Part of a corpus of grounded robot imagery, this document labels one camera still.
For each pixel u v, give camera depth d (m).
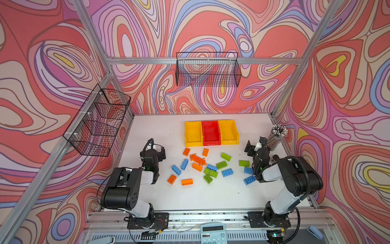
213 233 0.69
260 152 0.73
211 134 1.03
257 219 0.73
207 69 0.96
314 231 0.69
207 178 0.86
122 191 0.45
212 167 0.89
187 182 0.84
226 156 0.94
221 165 0.91
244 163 0.91
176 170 0.90
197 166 0.90
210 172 0.88
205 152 0.97
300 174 0.47
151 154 0.74
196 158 0.95
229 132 1.07
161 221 0.73
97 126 0.78
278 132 0.86
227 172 0.88
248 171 0.88
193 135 1.05
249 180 0.86
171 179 0.86
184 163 0.91
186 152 0.97
